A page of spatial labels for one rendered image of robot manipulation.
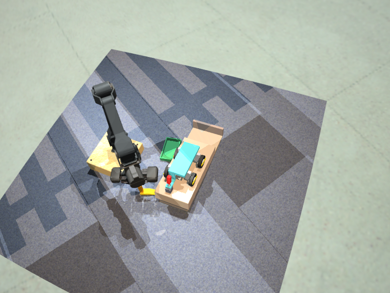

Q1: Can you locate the tan wooden ramp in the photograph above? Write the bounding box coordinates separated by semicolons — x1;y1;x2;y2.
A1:
154;120;224;211

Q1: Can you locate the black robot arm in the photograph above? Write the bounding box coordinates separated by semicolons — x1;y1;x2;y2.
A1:
91;81;145;188

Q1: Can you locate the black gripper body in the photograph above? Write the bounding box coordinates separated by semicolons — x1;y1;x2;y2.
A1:
110;166;158;183

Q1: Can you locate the small teal wheeled trolley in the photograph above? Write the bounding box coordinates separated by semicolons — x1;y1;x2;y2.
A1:
163;142;206;189

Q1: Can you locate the green tray floor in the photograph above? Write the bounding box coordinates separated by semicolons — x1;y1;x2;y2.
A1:
162;140;179;159

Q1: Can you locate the yellow wheel chock with orange handle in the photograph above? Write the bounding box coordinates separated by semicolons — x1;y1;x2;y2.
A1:
138;186;155;195

